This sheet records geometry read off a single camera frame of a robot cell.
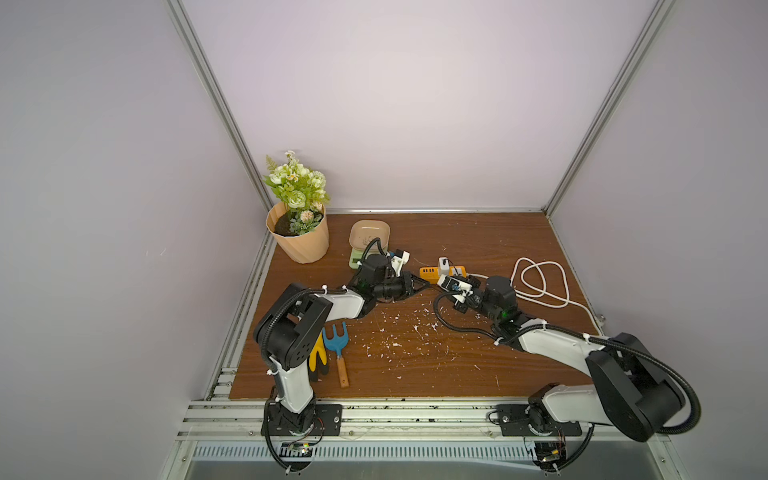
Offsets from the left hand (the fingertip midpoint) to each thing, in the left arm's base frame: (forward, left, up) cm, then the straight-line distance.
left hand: (433, 287), depth 84 cm
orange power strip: (+12, -1, -11) cm, 16 cm away
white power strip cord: (+4, -36, -12) cm, 38 cm away
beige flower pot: (+17, +41, +5) cm, 44 cm away
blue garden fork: (-12, +28, -12) cm, 32 cm away
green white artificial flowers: (+25, +40, +14) cm, 49 cm away
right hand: (+3, -4, +2) cm, 5 cm away
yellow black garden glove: (-15, +33, -11) cm, 38 cm away
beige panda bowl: (+27, +23, -7) cm, 37 cm away
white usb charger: (+11, -5, -5) cm, 13 cm away
